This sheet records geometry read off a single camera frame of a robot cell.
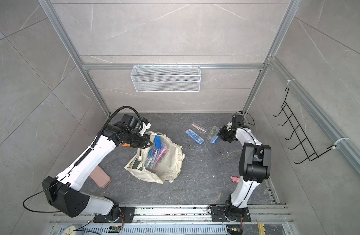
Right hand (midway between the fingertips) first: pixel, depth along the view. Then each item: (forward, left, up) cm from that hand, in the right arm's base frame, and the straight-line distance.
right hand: (219, 133), depth 96 cm
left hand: (-15, +40, +14) cm, 45 cm away
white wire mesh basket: (+32, +36, +22) cm, 53 cm away
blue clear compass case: (-4, +3, -1) cm, 5 cm away
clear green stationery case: (+5, +3, -6) cm, 9 cm away
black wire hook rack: (-30, -27, +25) cm, 48 cm away
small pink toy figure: (-28, -5, -7) cm, 29 cm away
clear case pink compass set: (+12, +12, -8) cm, 19 cm away
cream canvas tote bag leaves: (-24, +34, -4) cm, 42 cm away
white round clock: (-51, +78, -3) cm, 93 cm away
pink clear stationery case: (-14, +40, -3) cm, 43 cm away
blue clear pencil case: (+3, +16, -7) cm, 17 cm away
